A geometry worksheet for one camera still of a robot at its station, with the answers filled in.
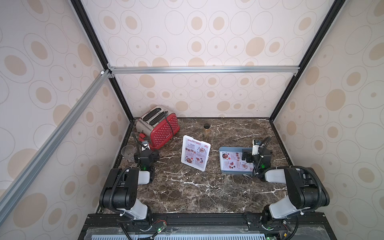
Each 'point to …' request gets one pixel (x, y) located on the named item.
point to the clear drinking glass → (128, 152)
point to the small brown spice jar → (207, 125)
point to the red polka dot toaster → (159, 125)
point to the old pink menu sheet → (195, 153)
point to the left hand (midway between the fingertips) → (150, 147)
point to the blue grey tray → (238, 149)
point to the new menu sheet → (232, 161)
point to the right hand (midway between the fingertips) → (257, 149)
